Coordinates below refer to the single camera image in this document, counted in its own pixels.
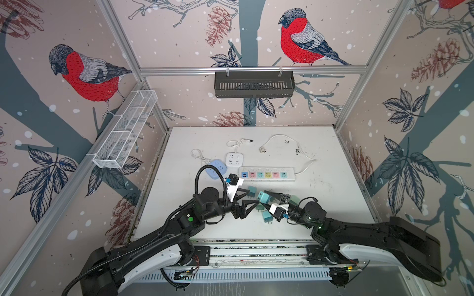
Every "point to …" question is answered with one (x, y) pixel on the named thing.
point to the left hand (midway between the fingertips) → (253, 199)
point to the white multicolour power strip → (266, 173)
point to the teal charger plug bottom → (268, 217)
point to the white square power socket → (234, 159)
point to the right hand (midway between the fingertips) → (263, 196)
